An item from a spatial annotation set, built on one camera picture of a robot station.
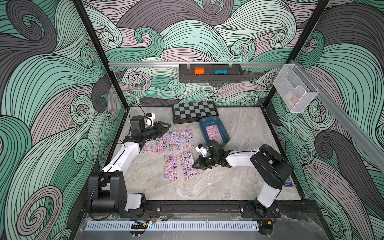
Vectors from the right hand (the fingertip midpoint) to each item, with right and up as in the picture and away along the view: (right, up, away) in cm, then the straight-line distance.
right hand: (193, 166), depth 86 cm
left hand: (-13, +25, -5) cm, 29 cm away
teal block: (+16, +59, +9) cm, 62 cm away
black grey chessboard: (0, +34, +25) cm, 42 cm away
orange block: (+4, +59, +6) cm, 59 cm away
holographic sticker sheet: (-3, +14, +14) cm, 20 cm away
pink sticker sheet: (+15, +18, +17) cm, 29 cm away
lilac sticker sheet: (-14, -1, +1) cm, 14 cm away
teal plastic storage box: (+10, +26, +23) cm, 36 cm away
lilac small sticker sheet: (-12, +13, +13) cm, 22 cm away
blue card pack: (+53, -7, -6) cm, 54 cm away
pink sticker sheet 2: (-4, +3, +2) cm, 5 cm away
